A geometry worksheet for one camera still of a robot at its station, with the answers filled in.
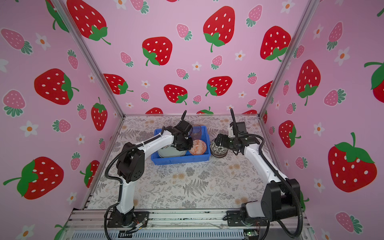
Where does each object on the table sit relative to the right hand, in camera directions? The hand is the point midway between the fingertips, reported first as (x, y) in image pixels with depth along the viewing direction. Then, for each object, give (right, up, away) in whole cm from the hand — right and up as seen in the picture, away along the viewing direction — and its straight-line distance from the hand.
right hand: (221, 141), depth 85 cm
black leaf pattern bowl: (-1, -7, +8) cm, 11 cm away
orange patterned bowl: (-13, -5, +12) cm, 18 cm away
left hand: (-16, -5, +9) cm, 19 cm away
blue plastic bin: (-38, -13, +9) cm, 42 cm away
